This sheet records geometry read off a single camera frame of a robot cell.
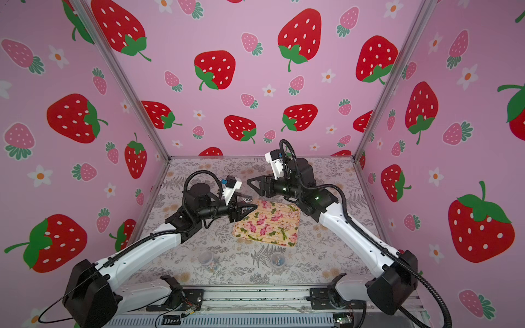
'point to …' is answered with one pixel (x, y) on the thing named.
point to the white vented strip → (227, 320)
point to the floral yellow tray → (272, 221)
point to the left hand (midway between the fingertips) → (254, 202)
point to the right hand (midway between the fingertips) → (249, 184)
